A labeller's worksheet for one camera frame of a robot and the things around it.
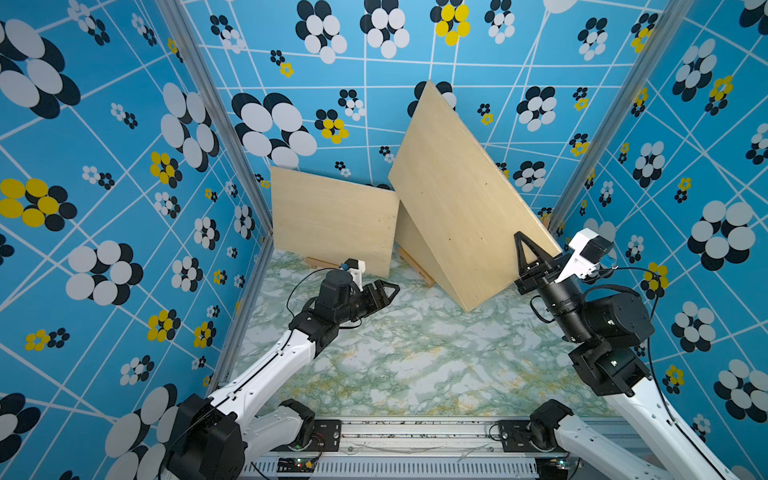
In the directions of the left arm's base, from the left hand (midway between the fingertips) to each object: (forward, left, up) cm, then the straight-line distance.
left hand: (397, 290), depth 76 cm
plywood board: (+28, +21, -2) cm, 35 cm away
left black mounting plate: (-29, +18, -21) cm, 40 cm away
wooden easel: (+24, +30, -19) cm, 43 cm away
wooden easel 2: (+22, -4, -15) cm, 27 cm away
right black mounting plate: (-29, -29, -20) cm, 46 cm away
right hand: (-5, -23, +27) cm, 36 cm away
